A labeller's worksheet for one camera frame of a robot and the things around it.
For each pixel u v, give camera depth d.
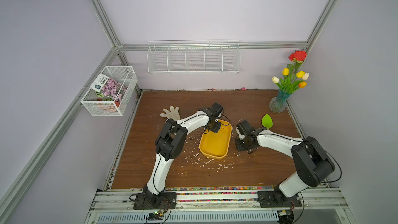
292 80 0.93
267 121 1.03
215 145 0.92
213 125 0.84
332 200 0.74
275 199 0.68
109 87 0.74
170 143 0.54
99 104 0.74
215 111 0.80
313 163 0.45
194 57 0.99
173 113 1.06
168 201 0.72
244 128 0.74
